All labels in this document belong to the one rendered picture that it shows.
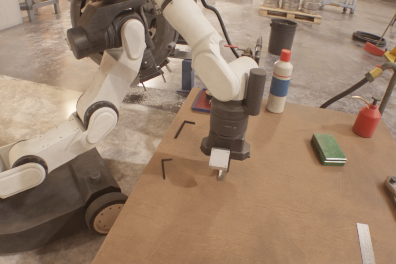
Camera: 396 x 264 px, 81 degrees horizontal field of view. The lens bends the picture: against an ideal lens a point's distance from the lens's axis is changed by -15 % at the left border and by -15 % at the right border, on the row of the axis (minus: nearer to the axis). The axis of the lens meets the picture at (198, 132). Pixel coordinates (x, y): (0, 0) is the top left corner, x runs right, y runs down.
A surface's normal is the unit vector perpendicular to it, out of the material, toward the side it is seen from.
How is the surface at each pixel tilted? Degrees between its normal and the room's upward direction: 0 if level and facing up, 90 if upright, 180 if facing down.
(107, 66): 54
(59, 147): 90
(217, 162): 30
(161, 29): 90
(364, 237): 0
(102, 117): 90
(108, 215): 90
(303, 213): 0
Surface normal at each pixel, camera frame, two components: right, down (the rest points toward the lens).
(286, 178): 0.04, -0.81
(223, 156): -0.07, -0.42
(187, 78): -0.24, 0.56
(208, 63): -0.57, 0.47
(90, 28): 0.58, 0.49
